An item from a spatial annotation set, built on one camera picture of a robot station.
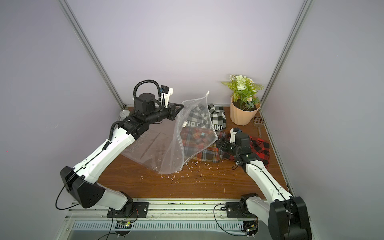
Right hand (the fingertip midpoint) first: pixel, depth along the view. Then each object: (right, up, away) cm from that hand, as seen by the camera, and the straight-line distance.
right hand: (221, 136), depth 83 cm
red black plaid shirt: (+25, -10, +7) cm, 27 cm away
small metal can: (-69, +14, +27) cm, 76 cm away
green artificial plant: (+16, +28, +7) cm, 33 cm away
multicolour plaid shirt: (-12, -6, +12) cm, 18 cm away
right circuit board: (+12, -42, -13) cm, 45 cm away
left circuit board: (-51, -42, -11) cm, 67 cm away
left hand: (-20, +16, -15) cm, 30 cm away
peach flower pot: (+16, +13, +13) cm, 25 cm away
